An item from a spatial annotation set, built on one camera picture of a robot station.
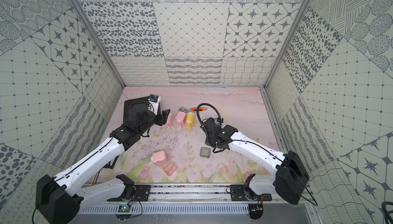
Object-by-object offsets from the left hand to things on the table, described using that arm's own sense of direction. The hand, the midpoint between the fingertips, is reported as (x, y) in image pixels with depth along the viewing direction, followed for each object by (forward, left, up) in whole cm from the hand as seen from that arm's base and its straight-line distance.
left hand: (168, 109), depth 76 cm
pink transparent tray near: (-21, 0, -26) cm, 33 cm away
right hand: (-10, -23, -16) cm, 30 cm away
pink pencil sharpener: (+6, -4, -18) cm, 20 cm away
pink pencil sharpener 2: (-18, +5, -19) cm, 26 cm away
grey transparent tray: (-12, -19, -25) cm, 34 cm away
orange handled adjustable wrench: (+19, -10, -26) cm, 34 cm away
